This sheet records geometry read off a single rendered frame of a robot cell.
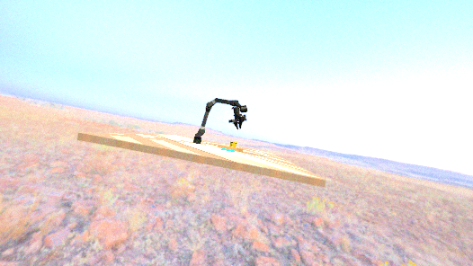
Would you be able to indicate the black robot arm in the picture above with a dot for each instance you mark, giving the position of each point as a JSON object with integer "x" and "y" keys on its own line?
{"x": 235, "y": 103}

